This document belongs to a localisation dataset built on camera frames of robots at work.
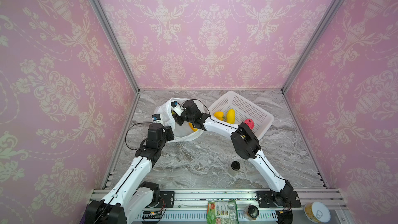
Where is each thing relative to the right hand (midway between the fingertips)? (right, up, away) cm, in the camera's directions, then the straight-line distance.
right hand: (172, 112), depth 94 cm
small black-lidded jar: (+35, -25, -19) cm, 47 cm away
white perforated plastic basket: (+47, +2, +11) cm, 49 cm away
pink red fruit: (+48, -6, +1) cm, 48 cm away
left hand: (+1, -7, -10) cm, 13 cm away
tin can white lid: (+68, -41, -28) cm, 84 cm away
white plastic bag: (+7, -12, 0) cm, 14 cm away
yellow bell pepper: (+29, -2, +5) cm, 30 cm away
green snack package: (+28, -44, -25) cm, 57 cm away
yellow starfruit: (+37, -3, +6) cm, 38 cm away
